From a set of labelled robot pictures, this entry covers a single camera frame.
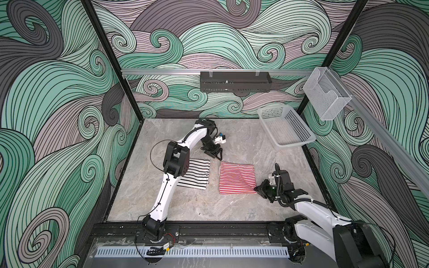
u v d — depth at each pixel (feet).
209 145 2.85
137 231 2.39
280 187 2.21
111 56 2.83
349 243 2.62
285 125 3.79
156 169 1.99
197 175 2.96
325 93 2.60
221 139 3.03
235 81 3.19
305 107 3.73
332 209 2.80
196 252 2.29
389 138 1.93
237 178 2.87
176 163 2.04
